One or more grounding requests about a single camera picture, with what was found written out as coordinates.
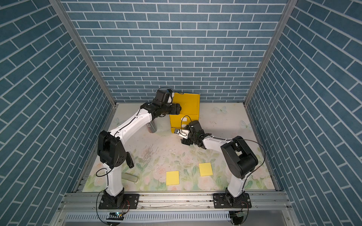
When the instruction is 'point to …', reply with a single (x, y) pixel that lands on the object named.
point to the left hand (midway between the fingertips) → (180, 108)
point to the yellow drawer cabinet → (190, 103)
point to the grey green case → (130, 177)
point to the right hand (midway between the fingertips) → (185, 132)
